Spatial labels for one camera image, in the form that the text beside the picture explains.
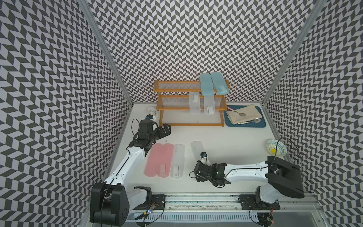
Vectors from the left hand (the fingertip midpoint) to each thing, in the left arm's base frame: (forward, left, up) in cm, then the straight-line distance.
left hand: (165, 129), depth 84 cm
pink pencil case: (-13, +8, -15) cm, 21 cm away
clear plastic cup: (+24, +14, -10) cm, 29 cm away
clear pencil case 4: (-5, -20, -15) cm, 26 cm away
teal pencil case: (+21, -35, +15) cm, 43 cm away
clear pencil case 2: (+17, -18, +2) cm, 25 cm away
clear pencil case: (+17, -28, +2) cm, 33 cm away
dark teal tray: (+15, -44, -16) cm, 49 cm away
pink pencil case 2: (-14, 0, -15) cm, 20 cm away
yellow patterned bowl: (-5, -68, -14) cm, 70 cm away
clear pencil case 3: (-14, -8, -15) cm, 22 cm away
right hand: (-21, -23, -16) cm, 35 cm away
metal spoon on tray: (+15, -64, -12) cm, 67 cm away
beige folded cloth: (+28, -64, -15) cm, 72 cm away
